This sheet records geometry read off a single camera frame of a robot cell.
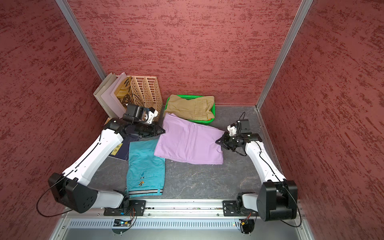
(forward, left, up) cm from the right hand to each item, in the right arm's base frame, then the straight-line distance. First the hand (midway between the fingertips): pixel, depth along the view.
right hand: (216, 144), depth 81 cm
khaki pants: (+34, +8, -6) cm, 35 cm away
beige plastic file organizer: (+44, +47, +4) cm, 64 cm away
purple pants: (+1, +17, +2) cm, 17 cm away
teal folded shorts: (-9, +41, -12) cm, 44 cm away
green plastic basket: (+21, +5, -6) cm, 22 cm away
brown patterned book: (+36, +59, +9) cm, 69 cm away
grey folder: (+37, +67, +17) cm, 79 cm away
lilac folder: (+26, +63, +11) cm, 70 cm away
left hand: (+2, +28, +9) cm, 30 cm away
